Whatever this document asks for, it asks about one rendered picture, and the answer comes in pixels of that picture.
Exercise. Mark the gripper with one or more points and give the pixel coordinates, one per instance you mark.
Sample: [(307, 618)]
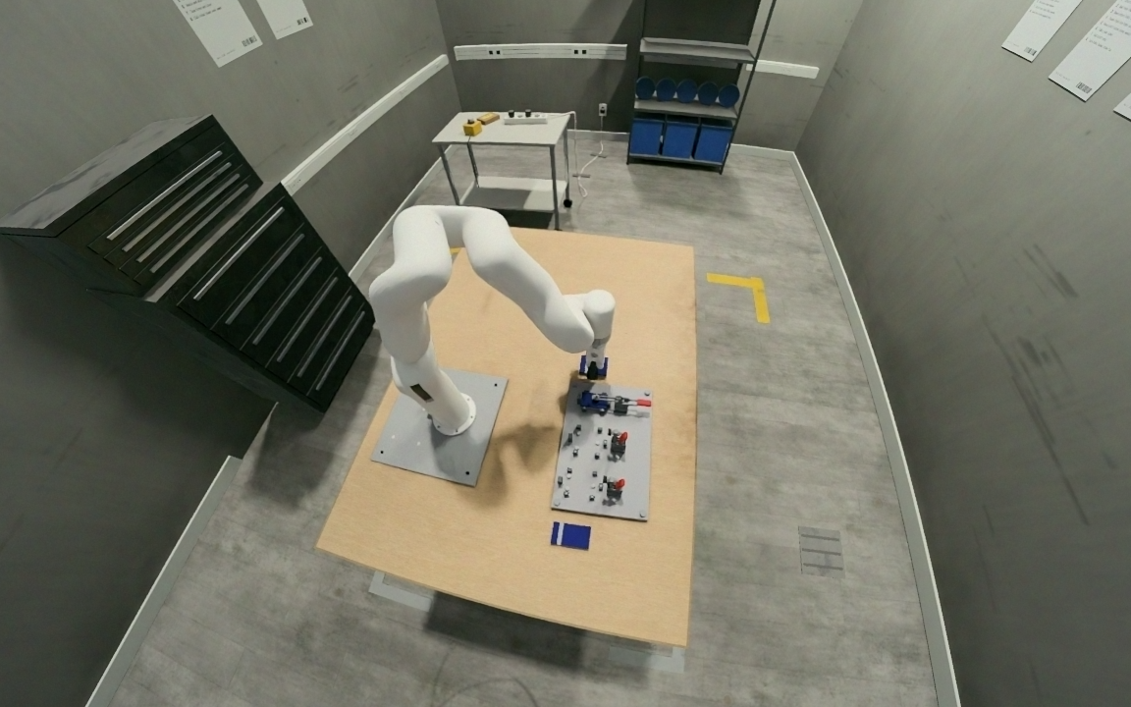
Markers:
[(595, 357)]

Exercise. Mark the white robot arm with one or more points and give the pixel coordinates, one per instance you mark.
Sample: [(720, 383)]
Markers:
[(423, 269)]

